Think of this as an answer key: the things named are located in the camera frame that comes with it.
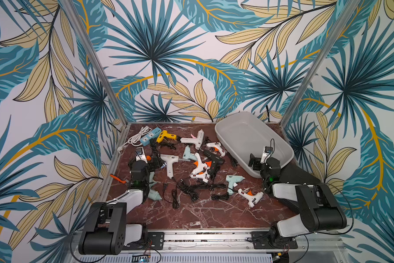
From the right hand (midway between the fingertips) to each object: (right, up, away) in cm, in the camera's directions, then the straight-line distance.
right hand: (261, 154), depth 92 cm
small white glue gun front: (-7, -22, -9) cm, 25 cm away
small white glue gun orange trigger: (-24, +4, +11) cm, 27 cm away
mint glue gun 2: (-17, -14, -2) cm, 22 cm away
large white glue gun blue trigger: (-52, -4, +4) cm, 52 cm away
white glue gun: (-32, -12, -1) cm, 34 cm away
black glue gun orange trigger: (-27, -6, +3) cm, 28 cm away
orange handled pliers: (-79, -14, -2) cm, 81 cm away
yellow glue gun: (-58, +13, +19) cm, 63 cm away
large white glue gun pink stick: (-36, +8, +12) cm, 38 cm away
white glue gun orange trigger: (-34, -6, +3) cm, 35 cm away
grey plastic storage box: (-5, +12, +18) cm, 22 cm away
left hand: (-64, -1, -4) cm, 64 cm away
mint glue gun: (-42, -1, +8) cm, 43 cm away
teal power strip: (-70, +8, +14) cm, 72 cm away
